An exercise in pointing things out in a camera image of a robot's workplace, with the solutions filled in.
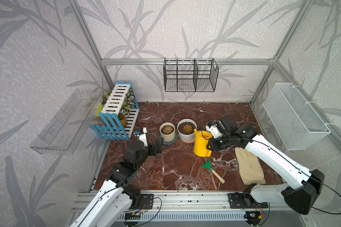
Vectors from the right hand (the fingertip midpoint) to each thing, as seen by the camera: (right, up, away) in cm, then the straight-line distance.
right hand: (207, 145), depth 74 cm
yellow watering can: (-3, +3, -1) cm, 5 cm away
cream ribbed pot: (-23, +2, +18) cm, 29 cm away
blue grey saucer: (-22, -3, +20) cm, 30 cm away
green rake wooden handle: (+2, -15, +12) cm, 19 cm away
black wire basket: (-7, +46, +30) cm, 55 cm away
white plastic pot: (-12, +2, +17) cm, 20 cm away
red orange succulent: (-10, +8, +17) cm, 21 cm away
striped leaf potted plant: (-46, +24, +13) cm, 54 cm away
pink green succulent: (-23, +6, +19) cm, 30 cm away
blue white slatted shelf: (-51, +13, +6) cm, 53 cm away
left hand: (-27, +4, -1) cm, 27 cm away
